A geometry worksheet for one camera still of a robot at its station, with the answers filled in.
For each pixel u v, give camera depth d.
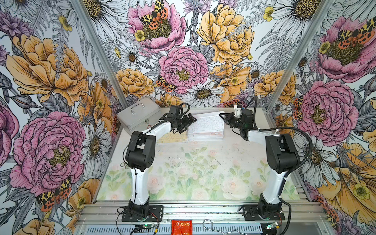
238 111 0.91
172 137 1.03
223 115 0.95
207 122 0.99
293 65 0.95
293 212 0.68
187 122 0.89
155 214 0.73
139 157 0.55
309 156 0.49
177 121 0.85
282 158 0.53
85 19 0.75
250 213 0.74
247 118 0.76
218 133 1.02
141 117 0.97
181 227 0.70
